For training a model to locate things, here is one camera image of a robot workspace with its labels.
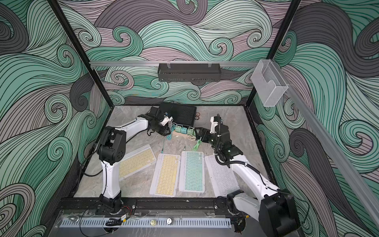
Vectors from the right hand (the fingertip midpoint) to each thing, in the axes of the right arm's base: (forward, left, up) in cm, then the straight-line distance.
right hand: (198, 130), depth 80 cm
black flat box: (+32, +10, -23) cm, 40 cm away
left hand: (+12, +20, -15) cm, 28 cm away
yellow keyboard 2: (-18, +19, -20) cm, 33 cm away
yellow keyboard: (-9, +37, -19) cm, 42 cm away
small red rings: (+30, -2, -20) cm, 36 cm away
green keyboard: (-15, +3, -21) cm, 26 cm away
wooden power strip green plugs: (+11, +11, -14) cm, 21 cm away
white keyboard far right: (-20, -14, -20) cm, 31 cm away
